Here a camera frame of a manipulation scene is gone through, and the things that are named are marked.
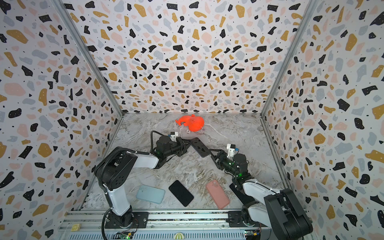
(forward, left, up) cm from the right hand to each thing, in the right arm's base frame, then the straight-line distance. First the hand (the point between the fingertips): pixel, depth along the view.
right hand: (207, 151), depth 80 cm
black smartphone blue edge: (+8, +5, -8) cm, 12 cm away
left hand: (+9, +8, -1) cm, 12 cm away
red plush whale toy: (+29, +8, -10) cm, 32 cm away
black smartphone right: (-19, -20, -17) cm, 32 cm away
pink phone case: (-16, -6, -19) cm, 26 cm away
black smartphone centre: (-18, +13, -16) cm, 27 cm away
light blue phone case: (-17, +32, -18) cm, 40 cm away
